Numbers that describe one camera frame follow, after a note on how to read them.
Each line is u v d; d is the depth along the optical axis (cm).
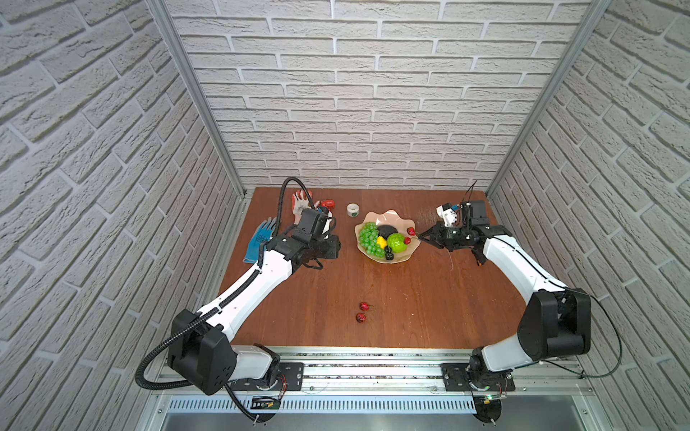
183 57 78
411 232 86
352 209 111
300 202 117
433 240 75
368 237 95
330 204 114
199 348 39
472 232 64
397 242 95
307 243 59
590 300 43
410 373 76
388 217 107
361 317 84
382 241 97
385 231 101
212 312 42
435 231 77
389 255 94
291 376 74
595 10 69
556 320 43
